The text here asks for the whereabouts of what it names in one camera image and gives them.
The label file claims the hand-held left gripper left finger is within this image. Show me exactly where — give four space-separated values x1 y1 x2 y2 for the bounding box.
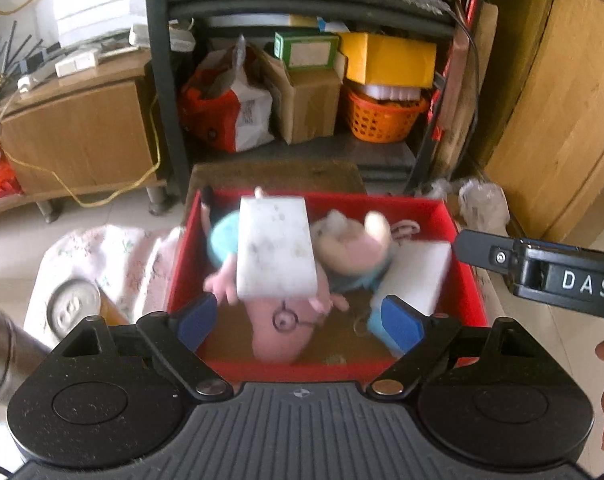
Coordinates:
56 291 233 402

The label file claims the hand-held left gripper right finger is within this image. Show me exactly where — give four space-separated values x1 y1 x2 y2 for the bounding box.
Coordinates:
366 295 550 397

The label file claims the red cardboard box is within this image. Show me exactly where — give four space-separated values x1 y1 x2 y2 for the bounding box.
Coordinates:
166 189 491 382

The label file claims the white sponge block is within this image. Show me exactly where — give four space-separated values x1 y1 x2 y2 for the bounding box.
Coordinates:
235 195 319 302
371 241 454 322

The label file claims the pink pig plush teal shirt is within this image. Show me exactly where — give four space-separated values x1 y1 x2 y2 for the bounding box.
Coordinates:
201 186 349 365

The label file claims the pink pig plush blue shirt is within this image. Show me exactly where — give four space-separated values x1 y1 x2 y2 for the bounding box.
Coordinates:
309 209 423 295

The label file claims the floral tablecloth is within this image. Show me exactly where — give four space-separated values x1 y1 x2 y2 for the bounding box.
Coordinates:
23 224 185 337

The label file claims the wooden cabinet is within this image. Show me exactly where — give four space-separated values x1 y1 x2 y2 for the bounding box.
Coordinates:
469 0 604 243

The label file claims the stainless steel thermos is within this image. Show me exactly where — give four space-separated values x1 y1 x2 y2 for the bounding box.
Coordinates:
0 296 51 405

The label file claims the orange plastic basket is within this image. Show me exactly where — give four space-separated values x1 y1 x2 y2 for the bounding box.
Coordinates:
346 85 430 142

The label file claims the red and white plastic bag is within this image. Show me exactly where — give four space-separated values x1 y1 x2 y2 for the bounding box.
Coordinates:
178 35 275 154

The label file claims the wooden television stand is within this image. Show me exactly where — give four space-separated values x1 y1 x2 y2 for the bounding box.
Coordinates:
0 45 169 220

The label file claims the dark metal shelf rack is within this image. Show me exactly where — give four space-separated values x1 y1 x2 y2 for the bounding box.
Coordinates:
142 0 488 217

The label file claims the brown cardboard box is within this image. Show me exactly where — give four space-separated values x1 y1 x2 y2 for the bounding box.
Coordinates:
263 49 343 146

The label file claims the yellow box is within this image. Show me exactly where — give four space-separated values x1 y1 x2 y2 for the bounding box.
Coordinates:
338 32 437 88

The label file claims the white power strip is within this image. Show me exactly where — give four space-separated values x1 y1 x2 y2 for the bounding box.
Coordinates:
16 49 100 92

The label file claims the green bordered box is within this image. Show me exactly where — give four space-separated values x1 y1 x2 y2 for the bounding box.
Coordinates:
274 31 341 70

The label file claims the yellow cable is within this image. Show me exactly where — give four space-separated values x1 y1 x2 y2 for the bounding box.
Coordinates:
0 92 161 208

